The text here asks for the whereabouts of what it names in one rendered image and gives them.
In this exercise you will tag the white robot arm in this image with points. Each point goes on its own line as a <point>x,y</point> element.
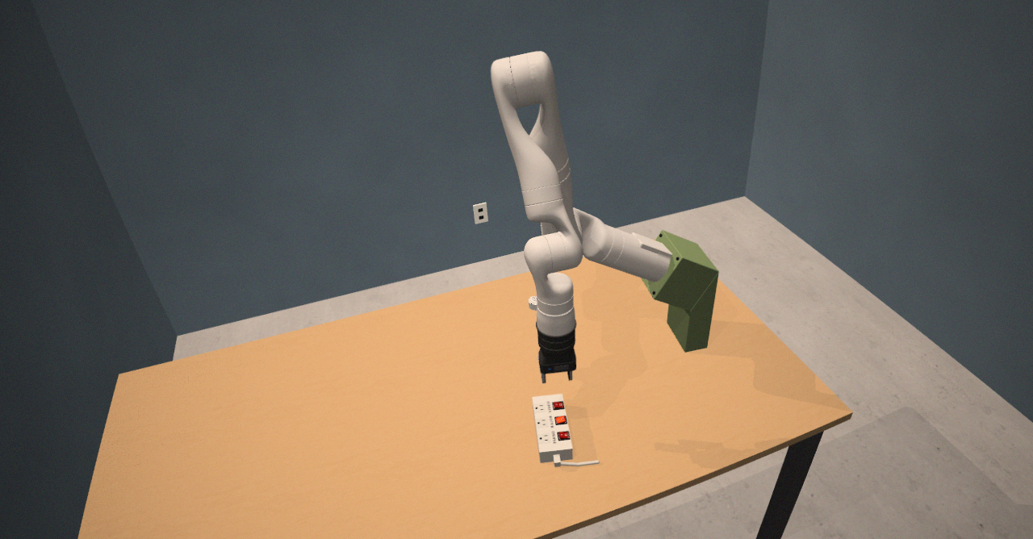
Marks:
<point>545,176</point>

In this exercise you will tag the white power strip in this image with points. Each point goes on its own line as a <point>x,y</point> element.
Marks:
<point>552,430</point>

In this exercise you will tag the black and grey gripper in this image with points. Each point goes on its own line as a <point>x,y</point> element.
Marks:
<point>556,339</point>

